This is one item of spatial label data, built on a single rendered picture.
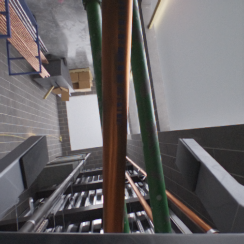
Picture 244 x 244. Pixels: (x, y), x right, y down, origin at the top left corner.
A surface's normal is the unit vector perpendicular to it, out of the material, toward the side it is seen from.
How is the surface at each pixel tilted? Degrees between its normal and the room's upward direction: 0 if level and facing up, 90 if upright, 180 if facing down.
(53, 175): 90
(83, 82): 90
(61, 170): 90
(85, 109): 90
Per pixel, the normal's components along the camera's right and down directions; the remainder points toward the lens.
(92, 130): 0.11, -0.09
